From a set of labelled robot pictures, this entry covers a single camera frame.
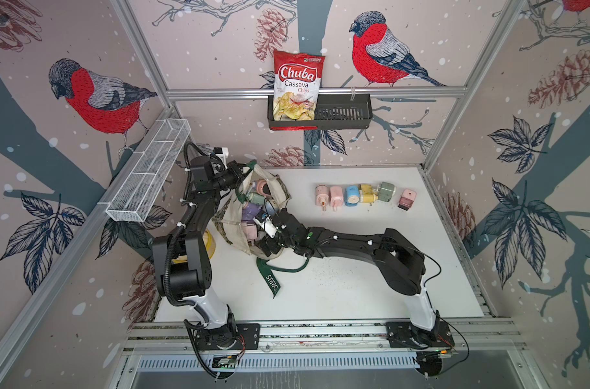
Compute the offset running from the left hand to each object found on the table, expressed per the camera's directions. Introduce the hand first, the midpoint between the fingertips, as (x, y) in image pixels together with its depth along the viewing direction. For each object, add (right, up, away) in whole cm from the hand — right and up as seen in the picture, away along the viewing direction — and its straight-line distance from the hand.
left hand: (257, 160), depth 84 cm
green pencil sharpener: (+52, -11, +20) cm, 57 cm away
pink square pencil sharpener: (+61, -14, +18) cm, 65 cm away
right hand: (+1, -26, +2) cm, 26 cm away
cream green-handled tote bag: (0, -12, +11) cm, 17 cm away
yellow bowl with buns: (-20, -32, +9) cm, 39 cm away
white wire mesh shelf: (-35, -12, -12) cm, 39 cm away
